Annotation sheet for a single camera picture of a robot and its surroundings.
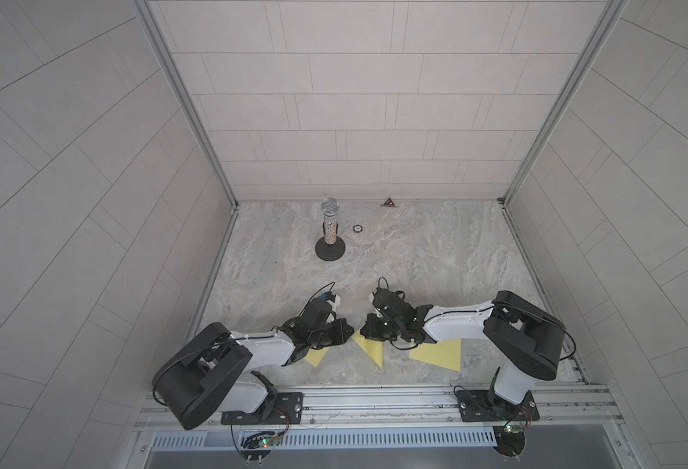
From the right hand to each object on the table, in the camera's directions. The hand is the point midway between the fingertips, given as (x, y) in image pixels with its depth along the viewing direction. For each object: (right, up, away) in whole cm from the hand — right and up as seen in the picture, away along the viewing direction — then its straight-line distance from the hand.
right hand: (359, 335), depth 84 cm
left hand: (0, +1, +1) cm, 2 cm away
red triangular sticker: (+12, +41, +32) cm, 53 cm away
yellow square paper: (+4, -1, -5) cm, 7 cm away
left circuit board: (-23, -18, -19) cm, 35 cm away
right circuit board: (+36, -19, -16) cm, 43 cm away
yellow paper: (+24, -3, -4) cm, 25 cm away
